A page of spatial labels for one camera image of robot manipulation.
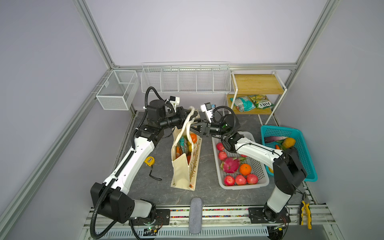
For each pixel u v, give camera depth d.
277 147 0.97
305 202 0.77
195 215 0.72
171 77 0.96
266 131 1.00
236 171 0.85
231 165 0.83
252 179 0.81
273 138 0.99
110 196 0.39
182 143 0.84
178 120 0.62
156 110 0.52
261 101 1.01
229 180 0.81
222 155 0.89
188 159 0.63
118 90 0.98
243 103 0.99
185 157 0.63
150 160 0.91
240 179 0.80
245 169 0.84
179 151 0.83
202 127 0.61
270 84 0.91
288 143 0.95
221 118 0.69
